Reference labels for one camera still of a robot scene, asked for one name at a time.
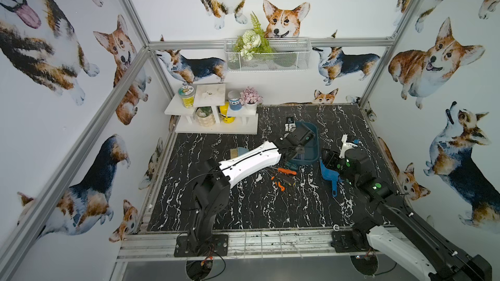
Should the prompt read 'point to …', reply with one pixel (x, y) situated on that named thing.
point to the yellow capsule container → (224, 112)
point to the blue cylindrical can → (234, 96)
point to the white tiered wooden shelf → (213, 95)
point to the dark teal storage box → (311, 147)
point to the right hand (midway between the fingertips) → (330, 146)
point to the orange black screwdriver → (287, 171)
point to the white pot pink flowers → (250, 97)
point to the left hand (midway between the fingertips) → (295, 138)
